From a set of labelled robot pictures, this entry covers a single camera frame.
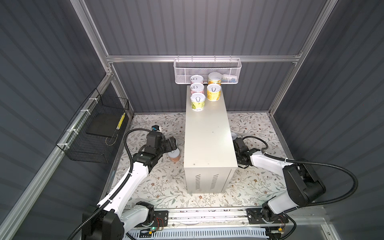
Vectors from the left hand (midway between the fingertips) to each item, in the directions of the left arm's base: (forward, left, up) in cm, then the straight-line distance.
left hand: (168, 141), depth 82 cm
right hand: (-3, -38, -16) cm, 41 cm away
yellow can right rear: (+11, -42, -12) cm, 45 cm away
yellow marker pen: (+8, +25, +9) cm, 27 cm away
